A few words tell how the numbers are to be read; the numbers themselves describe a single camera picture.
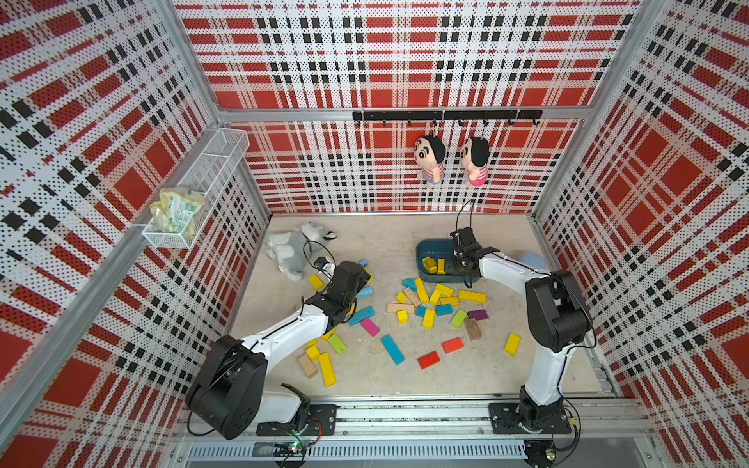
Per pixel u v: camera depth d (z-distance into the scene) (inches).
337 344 34.0
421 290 38.7
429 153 35.7
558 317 20.0
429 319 35.7
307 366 32.2
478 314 36.9
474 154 36.9
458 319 35.9
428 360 33.2
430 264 40.0
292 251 37.5
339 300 26.1
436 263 40.3
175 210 24.6
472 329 34.8
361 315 36.6
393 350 34.2
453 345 34.3
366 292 37.8
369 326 36.0
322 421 29.0
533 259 41.3
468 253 30.2
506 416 28.9
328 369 32.4
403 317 35.7
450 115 35.3
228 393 16.3
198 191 26.1
